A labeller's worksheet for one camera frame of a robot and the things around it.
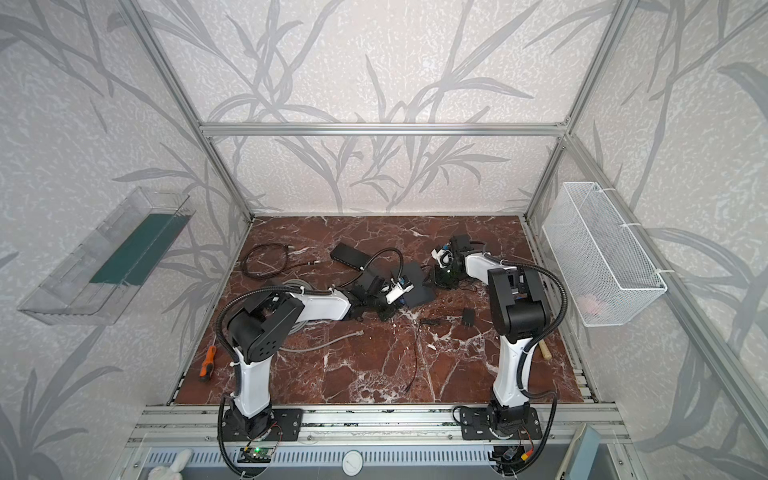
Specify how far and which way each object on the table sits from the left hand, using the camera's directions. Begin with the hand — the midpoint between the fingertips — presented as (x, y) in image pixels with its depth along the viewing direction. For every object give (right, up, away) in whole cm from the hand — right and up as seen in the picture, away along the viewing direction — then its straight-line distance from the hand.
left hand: (404, 295), depth 96 cm
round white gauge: (-12, -35, -27) cm, 45 cm away
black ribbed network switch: (-20, +12, +12) cm, 26 cm away
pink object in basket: (+45, +2, -24) cm, 51 cm away
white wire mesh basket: (+42, +10, -35) cm, 56 cm away
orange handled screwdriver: (-55, -17, -14) cm, 59 cm away
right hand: (+7, +5, +4) cm, 10 cm away
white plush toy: (-52, -34, -30) cm, 69 cm away
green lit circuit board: (-36, -34, -25) cm, 55 cm away
